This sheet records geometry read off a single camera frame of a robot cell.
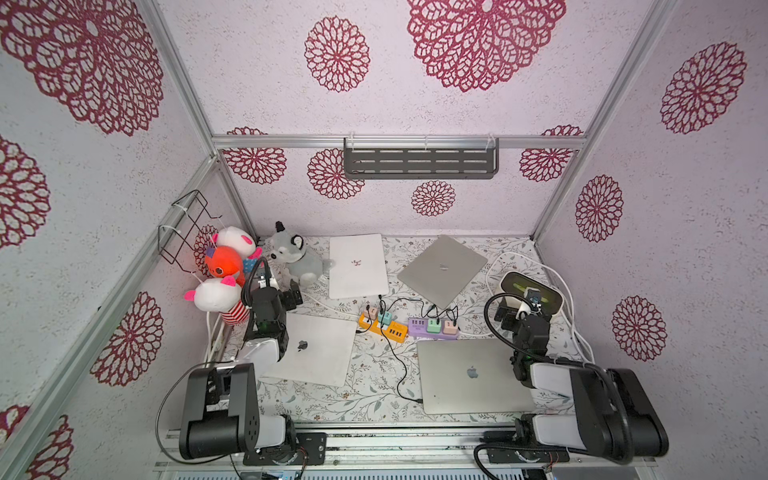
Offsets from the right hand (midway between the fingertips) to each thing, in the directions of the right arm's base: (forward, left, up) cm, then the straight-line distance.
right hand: (522, 298), depth 88 cm
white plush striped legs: (-6, +84, +10) cm, 85 cm away
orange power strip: (-7, +37, -9) cm, 39 cm away
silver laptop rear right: (+19, +20, -11) cm, 30 cm away
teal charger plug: (-5, +40, -4) cm, 40 cm away
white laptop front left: (-13, +61, -10) cm, 63 cm away
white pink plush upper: (+15, +87, +9) cm, 89 cm away
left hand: (+2, +73, +3) cm, 73 cm away
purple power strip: (-5, +30, -9) cm, 32 cm away
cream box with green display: (+4, -12, -7) cm, 15 cm away
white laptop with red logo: (+19, +51, -10) cm, 55 cm away
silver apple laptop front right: (-19, +19, -12) cm, 29 cm away
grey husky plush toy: (+12, +70, +2) cm, 71 cm away
